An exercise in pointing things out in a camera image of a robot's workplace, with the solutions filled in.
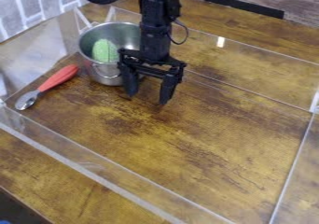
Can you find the black wall strip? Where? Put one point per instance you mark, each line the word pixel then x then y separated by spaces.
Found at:
pixel 267 11

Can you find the clear acrylic tray enclosure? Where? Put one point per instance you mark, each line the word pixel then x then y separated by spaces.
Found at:
pixel 225 155

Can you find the silver metal pot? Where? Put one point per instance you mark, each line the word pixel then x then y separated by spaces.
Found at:
pixel 124 35

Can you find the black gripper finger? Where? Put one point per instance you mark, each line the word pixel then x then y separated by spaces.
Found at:
pixel 167 88
pixel 129 78

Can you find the green knitted vegetable toy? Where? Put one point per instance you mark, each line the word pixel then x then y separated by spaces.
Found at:
pixel 104 51

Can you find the red handled metal spoon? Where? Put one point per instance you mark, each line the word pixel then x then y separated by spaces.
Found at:
pixel 61 76

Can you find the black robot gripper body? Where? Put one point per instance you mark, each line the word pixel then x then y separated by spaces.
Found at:
pixel 151 59

